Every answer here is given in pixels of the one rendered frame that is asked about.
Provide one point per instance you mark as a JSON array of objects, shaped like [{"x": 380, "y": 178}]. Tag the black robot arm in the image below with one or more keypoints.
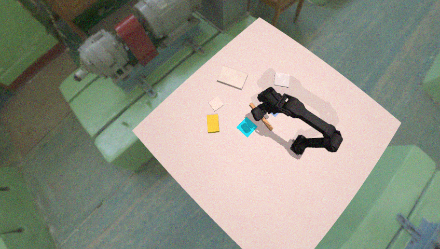
[{"x": 331, "y": 139}]

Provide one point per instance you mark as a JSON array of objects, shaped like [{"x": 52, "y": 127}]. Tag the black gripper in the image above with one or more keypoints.
[{"x": 259, "y": 111}]

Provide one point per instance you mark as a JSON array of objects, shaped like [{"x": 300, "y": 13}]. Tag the yellow rectangular block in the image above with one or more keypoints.
[{"x": 213, "y": 124}]

